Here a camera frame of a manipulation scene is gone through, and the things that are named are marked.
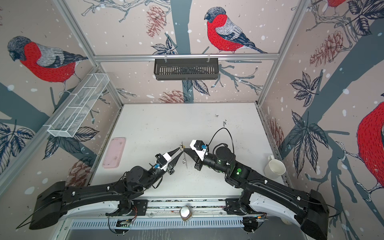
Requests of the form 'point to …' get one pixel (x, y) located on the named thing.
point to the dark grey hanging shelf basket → (186, 69)
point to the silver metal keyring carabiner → (182, 147)
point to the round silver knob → (185, 213)
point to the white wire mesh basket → (75, 112)
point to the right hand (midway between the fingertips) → (183, 151)
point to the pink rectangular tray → (114, 155)
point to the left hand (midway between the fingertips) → (179, 150)
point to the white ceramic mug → (275, 168)
